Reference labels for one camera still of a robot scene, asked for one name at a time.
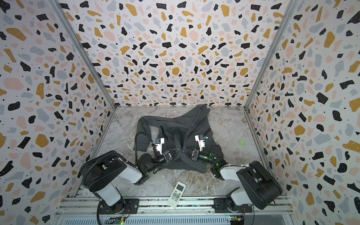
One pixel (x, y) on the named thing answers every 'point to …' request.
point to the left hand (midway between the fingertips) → (180, 149)
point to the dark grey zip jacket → (189, 132)
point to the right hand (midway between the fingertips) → (181, 151)
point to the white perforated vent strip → (150, 221)
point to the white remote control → (176, 195)
